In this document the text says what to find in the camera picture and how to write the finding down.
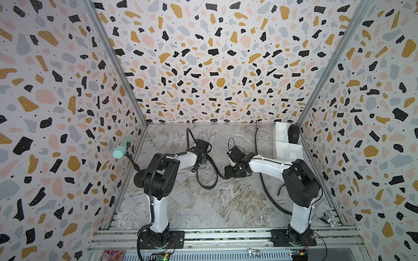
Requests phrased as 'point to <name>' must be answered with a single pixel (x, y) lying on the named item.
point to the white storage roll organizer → (283, 150)
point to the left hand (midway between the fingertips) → (202, 157)
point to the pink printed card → (112, 255)
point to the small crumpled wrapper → (332, 223)
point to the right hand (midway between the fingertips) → (231, 175)
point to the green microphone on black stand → (122, 149)
